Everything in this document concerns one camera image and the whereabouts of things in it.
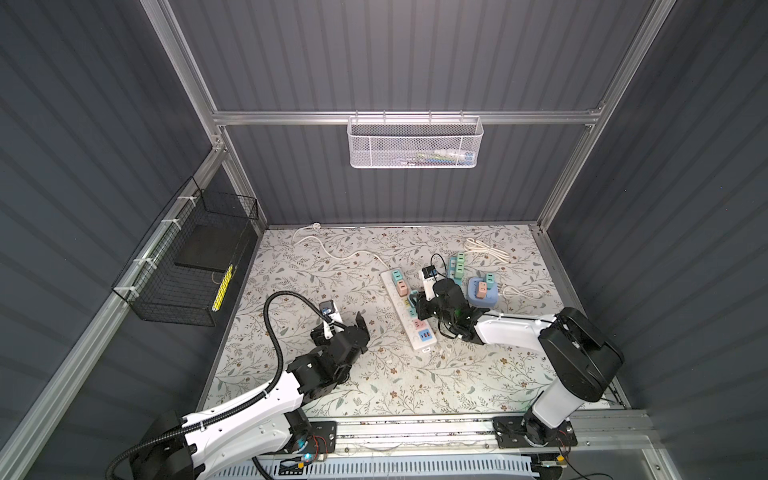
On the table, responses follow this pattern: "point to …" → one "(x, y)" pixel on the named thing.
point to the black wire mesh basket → (181, 272)
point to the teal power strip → (452, 262)
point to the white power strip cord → (316, 226)
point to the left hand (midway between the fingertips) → (347, 319)
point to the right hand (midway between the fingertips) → (417, 296)
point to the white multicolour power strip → (419, 332)
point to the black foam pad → (210, 247)
